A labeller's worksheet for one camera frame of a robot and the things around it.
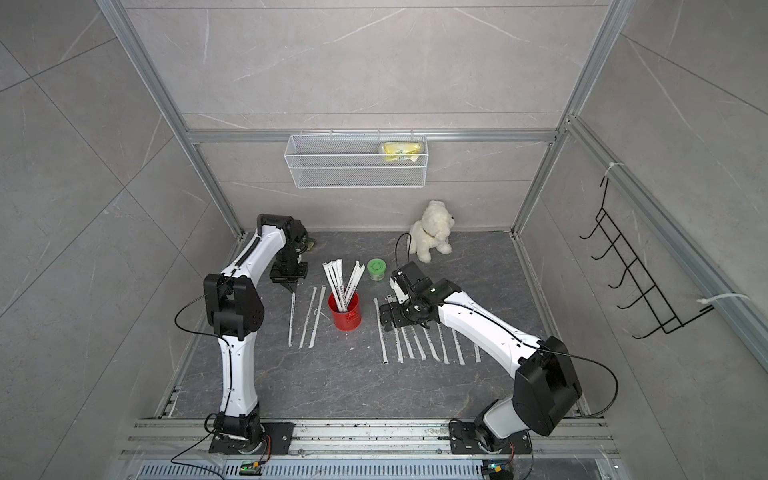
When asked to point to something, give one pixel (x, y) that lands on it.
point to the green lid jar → (376, 269)
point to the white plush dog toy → (432, 231)
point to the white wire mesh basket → (354, 161)
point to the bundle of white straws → (335, 276)
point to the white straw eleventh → (291, 321)
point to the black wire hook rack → (662, 312)
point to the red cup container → (349, 320)
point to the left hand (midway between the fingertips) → (297, 285)
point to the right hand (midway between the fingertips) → (398, 317)
